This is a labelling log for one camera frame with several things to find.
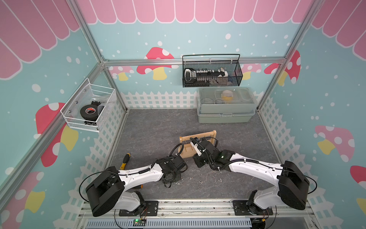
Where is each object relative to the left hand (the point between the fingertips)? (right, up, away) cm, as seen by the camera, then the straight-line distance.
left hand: (175, 180), depth 84 cm
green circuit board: (-19, -17, -10) cm, 27 cm away
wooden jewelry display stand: (+6, +17, +4) cm, 19 cm away
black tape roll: (-42, +39, -12) cm, 59 cm away
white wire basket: (-48, +51, -4) cm, 70 cm away
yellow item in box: (+37, +54, +22) cm, 69 cm away
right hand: (+11, +14, -1) cm, 18 cm away
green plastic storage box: (+35, +47, +19) cm, 62 cm away
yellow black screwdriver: (-33, +10, +8) cm, 35 cm away
